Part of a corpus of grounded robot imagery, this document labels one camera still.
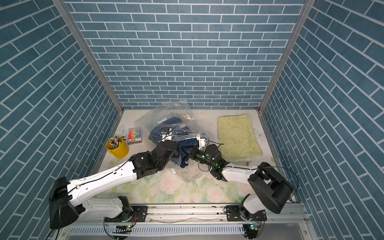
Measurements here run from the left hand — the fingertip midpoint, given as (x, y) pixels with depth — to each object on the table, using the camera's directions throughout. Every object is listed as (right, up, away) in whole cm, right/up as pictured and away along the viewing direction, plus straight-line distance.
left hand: (181, 144), depth 76 cm
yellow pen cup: (-39, -7, +15) cm, 42 cm away
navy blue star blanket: (+3, +4, -4) cm, 6 cm away
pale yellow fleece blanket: (+35, +1, +26) cm, 43 cm away
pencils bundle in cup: (-38, 0, +7) cm, 38 cm away
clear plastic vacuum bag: (+5, -19, +11) cm, 23 cm away
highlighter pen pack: (-36, +2, +27) cm, 45 cm away
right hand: (0, -3, 0) cm, 3 cm away
